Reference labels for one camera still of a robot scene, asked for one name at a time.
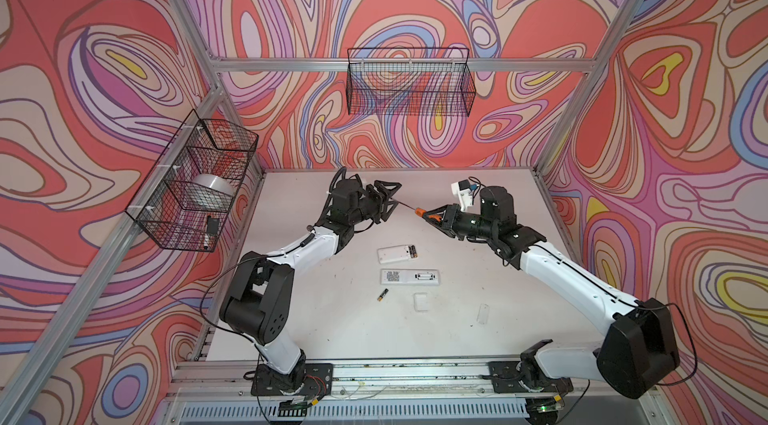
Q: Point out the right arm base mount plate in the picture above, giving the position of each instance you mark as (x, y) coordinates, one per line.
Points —
(524, 377)

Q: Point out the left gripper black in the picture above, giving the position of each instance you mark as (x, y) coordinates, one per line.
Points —
(377, 200)

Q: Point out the small black item in basket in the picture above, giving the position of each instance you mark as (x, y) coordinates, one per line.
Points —
(212, 227)

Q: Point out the white tape roll in basket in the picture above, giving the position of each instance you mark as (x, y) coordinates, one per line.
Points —
(211, 192)

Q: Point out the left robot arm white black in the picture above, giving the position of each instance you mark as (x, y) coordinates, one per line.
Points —
(257, 303)

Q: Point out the black wire basket wall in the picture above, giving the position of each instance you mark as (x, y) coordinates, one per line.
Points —
(162, 209)
(409, 81)

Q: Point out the black wire basket back wall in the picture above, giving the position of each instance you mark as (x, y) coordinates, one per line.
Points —
(409, 81)

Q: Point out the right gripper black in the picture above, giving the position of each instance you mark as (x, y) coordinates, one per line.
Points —
(450, 227)

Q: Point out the white remote control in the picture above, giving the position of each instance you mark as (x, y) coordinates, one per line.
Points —
(415, 277)

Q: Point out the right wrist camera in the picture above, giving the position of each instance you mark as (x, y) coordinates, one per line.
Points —
(465, 192)

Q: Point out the orange handled screwdriver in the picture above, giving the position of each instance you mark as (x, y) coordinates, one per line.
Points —
(414, 209)

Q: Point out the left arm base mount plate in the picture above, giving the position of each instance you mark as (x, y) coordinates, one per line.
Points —
(308, 379)

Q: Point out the black wire basket left wall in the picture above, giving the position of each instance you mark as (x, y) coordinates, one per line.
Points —
(162, 209)

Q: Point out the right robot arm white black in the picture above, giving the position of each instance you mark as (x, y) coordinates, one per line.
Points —
(638, 346)

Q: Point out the aluminium front rail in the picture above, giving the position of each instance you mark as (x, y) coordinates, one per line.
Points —
(456, 390)

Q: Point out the white battery cover plate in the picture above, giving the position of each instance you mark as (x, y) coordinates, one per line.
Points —
(396, 254)

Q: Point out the black silver AAA battery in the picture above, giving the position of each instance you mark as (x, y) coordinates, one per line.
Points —
(381, 295)

